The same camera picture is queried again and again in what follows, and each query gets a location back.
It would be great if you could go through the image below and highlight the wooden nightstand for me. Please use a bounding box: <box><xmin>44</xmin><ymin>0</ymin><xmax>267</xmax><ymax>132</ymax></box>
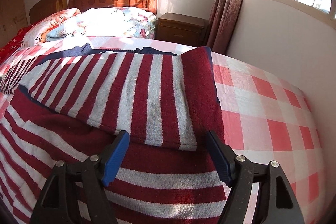
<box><xmin>155</xmin><ymin>12</ymin><xmax>207</xmax><ymax>47</ymax></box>

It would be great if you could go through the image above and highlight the floral folded quilt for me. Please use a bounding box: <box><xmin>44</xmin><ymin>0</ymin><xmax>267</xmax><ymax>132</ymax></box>
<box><xmin>46</xmin><ymin>7</ymin><xmax>157</xmax><ymax>42</ymax></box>

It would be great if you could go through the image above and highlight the pink checkered bed sheet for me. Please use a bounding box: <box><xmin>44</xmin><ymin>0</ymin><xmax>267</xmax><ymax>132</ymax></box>
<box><xmin>1</xmin><ymin>36</ymin><xmax>326</xmax><ymax>223</ymax></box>

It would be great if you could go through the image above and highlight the wooden wardrobe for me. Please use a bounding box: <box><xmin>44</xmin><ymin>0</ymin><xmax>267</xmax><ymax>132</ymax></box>
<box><xmin>0</xmin><ymin>0</ymin><xmax>28</xmax><ymax>48</ymax></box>

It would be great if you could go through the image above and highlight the pink floral pillow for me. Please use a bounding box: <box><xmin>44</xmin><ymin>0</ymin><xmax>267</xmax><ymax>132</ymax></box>
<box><xmin>21</xmin><ymin>8</ymin><xmax>81</xmax><ymax>48</ymax></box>

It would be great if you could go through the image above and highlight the striped red grey navy sweater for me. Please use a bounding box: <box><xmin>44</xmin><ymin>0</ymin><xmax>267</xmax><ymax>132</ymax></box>
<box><xmin>1</xmin><ymin>44</ymin><xmax>226</xmax><ymax>223</ymax></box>

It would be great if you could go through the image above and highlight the red floral bed sheet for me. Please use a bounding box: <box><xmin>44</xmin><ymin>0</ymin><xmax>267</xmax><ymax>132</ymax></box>
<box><xmin>0</xmin><ymin>24</ymin><xmax>34</xmax><ymax>64</ymax></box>

